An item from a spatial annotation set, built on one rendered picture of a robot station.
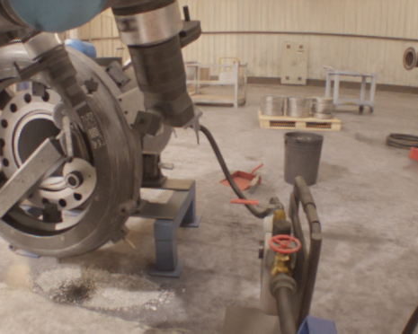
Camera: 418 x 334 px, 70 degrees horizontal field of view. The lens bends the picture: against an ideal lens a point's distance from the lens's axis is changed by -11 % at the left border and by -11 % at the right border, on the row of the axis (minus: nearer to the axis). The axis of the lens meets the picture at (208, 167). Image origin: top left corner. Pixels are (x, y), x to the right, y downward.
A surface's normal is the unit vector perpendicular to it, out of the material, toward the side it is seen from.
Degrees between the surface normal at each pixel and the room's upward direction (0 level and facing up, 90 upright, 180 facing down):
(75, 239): 90
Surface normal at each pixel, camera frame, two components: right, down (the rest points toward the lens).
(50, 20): -0.22, 0.66
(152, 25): 0.30, 0.59
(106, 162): -0.15, 0.29
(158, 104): -0.55, 0.56
